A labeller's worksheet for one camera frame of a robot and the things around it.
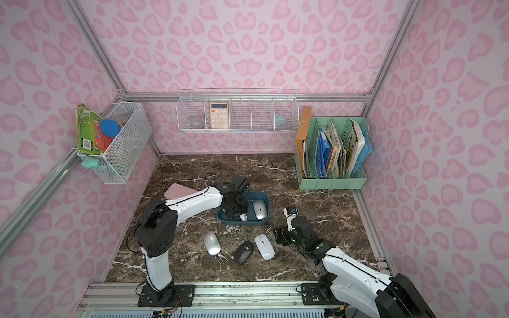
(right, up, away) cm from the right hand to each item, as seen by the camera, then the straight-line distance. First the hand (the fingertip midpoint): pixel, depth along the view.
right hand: (279, 227), depth 85 cm
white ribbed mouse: (-16, +4, +1) cm, 16 cm away
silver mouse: (-29, -7, -1) cm, 29 cm away
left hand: (-14, +7, +7) cm, 17 cm away
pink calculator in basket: (-28, +50, +10) cm, 58 cm away
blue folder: (+21, +34, +9) cm, 41 cm away
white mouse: (-7, -8, -1) cm, 11 cm away
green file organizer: (+25, +36, +5) cm, 44 cm away
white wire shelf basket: (-20, +54, +15) cm, 60 cm away
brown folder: (+10, +44, +1) cm, 45 cm away
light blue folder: (+40, +34, +5) cm, 52 cm away
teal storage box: (-25, +3, +2) cm, 25 cm away
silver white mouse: (-9, +6, +8) cm, 13 cm away
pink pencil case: (-51, +14, +15) cm, 55 cm away
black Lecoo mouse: (-16, -10, -3) cm, 19 cm away
